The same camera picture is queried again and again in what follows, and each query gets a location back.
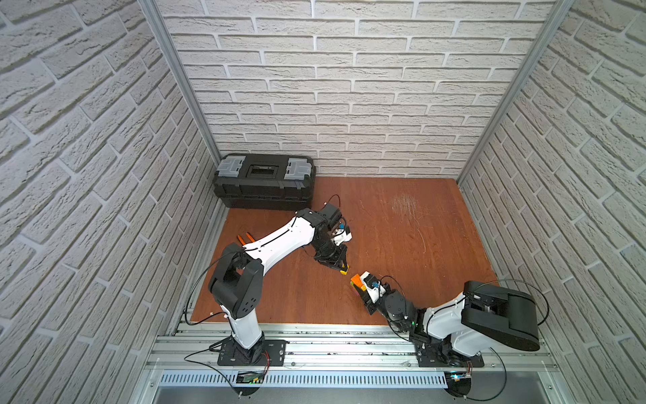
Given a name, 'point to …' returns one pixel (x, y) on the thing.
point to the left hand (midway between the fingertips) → (348, 266)
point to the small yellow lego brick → (344, 273)
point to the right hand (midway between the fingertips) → (362, 282)
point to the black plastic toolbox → (265, 181)
